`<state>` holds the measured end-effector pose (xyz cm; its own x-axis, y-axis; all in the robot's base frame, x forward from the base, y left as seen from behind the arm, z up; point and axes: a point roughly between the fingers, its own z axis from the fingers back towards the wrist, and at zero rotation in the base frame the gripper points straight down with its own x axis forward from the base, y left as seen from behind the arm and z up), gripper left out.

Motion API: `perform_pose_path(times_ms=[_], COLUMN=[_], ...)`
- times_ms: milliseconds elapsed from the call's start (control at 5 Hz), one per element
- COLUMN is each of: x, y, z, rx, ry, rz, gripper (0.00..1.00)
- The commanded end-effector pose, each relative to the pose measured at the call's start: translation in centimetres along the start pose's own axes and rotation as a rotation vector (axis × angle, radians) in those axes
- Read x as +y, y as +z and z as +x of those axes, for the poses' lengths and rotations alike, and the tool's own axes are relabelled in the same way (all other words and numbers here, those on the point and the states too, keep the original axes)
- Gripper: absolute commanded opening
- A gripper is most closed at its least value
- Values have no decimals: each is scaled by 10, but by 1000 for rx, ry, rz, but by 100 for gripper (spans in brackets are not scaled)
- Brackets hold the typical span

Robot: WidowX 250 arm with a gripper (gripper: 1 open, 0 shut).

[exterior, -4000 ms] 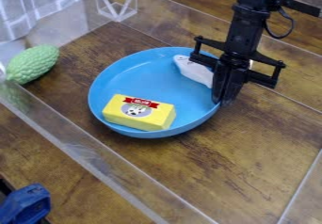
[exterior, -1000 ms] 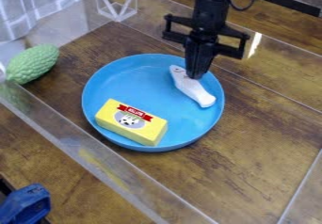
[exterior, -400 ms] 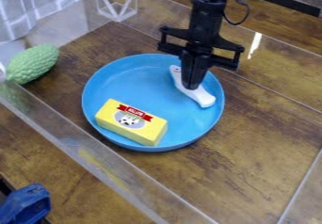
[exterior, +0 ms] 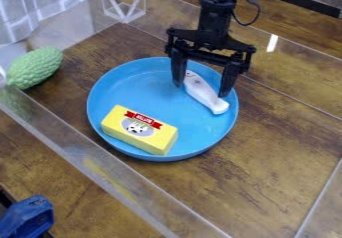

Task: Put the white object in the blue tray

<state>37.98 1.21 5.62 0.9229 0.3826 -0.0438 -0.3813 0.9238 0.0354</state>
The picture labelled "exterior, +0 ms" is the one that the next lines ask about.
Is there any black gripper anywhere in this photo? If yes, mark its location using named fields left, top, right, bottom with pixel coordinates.
left=166, top=0, right=257, bottom=97

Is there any blue round tray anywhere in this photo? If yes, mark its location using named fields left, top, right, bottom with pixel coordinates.
left=87, top=57, right=240, bottom=162

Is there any white toy fish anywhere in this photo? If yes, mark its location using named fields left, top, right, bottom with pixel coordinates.
left=184, top=70, right=230, bottom=115

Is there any clear acrylic barrier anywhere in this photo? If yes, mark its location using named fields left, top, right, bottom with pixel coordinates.
left=0, top=0, right=342, bottom=238

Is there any yellow butter box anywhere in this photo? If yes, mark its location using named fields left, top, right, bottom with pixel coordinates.
left=101, top=105, right=178, bottom=156

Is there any green bumpy toy gourd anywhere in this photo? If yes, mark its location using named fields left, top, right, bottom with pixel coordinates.
left=7, top=47, right=63, bottom=90

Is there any blue plastic clamp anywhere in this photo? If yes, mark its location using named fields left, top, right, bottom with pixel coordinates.
left=0, top=195, right=55, bottom=238

